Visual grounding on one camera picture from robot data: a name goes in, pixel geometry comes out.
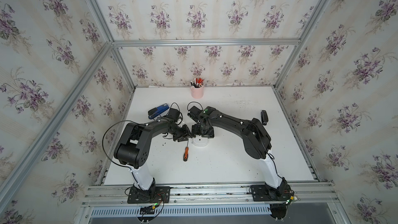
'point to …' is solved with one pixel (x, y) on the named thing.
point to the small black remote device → (264, 117)
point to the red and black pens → (198, 83)
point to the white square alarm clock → (199, 143)
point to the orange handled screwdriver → (186, 154)
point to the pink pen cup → (197, 93)
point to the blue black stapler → (155, 111)
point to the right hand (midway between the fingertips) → (200, 137)
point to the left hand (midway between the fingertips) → (192, 137)
